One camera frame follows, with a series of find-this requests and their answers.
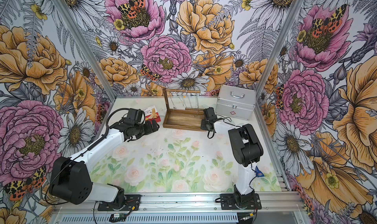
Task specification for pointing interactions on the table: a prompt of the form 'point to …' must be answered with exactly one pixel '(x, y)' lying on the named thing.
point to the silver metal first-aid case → (235, 101)
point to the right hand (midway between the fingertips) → (205, 127)
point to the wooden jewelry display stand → (187, 119)
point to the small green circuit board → (118, 215)
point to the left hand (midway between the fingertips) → (152, 132)
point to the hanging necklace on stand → (183, 97)
